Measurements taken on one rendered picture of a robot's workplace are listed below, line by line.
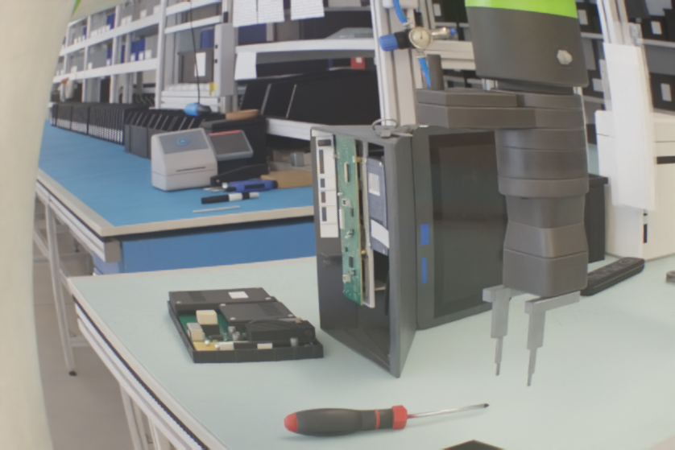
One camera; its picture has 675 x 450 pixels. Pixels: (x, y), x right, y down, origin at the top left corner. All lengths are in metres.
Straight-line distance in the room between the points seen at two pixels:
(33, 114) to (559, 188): 0.40
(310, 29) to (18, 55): 3.30
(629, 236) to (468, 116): 0.90
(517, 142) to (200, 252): 2.07
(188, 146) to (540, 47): 2.64
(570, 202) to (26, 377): 0.43
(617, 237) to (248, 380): 0.68
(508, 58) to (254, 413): 0.43
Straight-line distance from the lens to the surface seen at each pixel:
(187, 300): 1.44
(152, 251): 2.80
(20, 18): 0.50
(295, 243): 2.89
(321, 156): 1.36
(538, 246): 0.81
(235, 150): 3.40
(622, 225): 1.66
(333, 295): 1.38
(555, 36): 0.79
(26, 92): 0.51
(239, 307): 1.40
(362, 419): 0.98
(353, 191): 1.28
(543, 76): 0.78
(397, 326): 1.15
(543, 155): 0.79
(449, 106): 0.77
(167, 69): 4.97
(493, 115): 0.77
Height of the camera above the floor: 1.31
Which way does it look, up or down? 8 degrees down
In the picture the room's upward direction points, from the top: 3 degrees counter-clockwise
